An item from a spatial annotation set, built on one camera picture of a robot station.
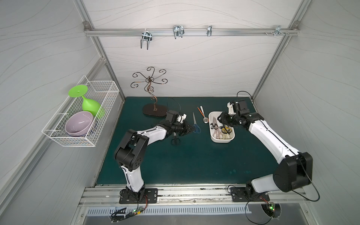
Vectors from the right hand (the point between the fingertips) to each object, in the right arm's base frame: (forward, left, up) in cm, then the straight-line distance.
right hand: (220, 117), depth 85 cm
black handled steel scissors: (-8, +28, -17) cm, 34 cm away
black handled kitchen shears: (+5, +1, -17) cm, 18 cm away
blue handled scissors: (-3, +14, -8) cm, 16 cm away
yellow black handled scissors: (+2, -7, -16) cm, 17 cm away
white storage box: (0, -3, -18) cm, 18 cm away
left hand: (-6, +14, -5) cm, 16 cm away
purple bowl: (-20, +68, +18) cm, 73 cm away
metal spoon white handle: (+12, +6, -19) cm, 23 cm away
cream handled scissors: (-3, -4, -17) cm, 18 cm away
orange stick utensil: (+19, +10, -18) cm, 28 cm away
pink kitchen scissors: (0, 0, -18) cm, 18 cm away
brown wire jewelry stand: (+17, +45, -17) cm, 51 cm away
